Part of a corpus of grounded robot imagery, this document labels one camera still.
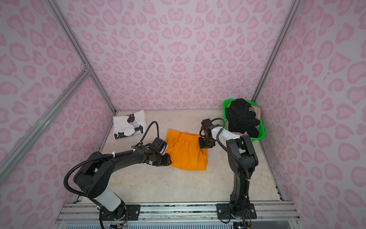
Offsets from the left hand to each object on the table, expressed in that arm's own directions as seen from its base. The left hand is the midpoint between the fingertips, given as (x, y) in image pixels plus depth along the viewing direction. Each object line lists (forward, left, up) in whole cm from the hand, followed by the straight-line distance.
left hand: (172, 162), depth 88 cm
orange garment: (+7, -8, 0) cm, 11 cm away
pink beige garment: (+34, -61, +8) cm, 70 cm away
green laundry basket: (+19, -60, +5) cm, 63 cm away
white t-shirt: (+30, +40, 0) cm, 50 cm away
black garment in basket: (+27, -47, +7) cm, 55 cm away
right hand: (+12, -19, 0) cm, 23 cm away
